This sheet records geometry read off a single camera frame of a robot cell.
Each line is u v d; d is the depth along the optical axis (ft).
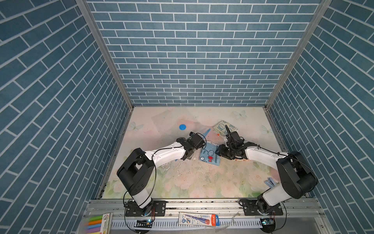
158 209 2.41
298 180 1.47
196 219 2.28
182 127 3.53
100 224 2.23
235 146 2.36
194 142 2.27
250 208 2.41
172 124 3.65
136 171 1.51
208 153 2.99
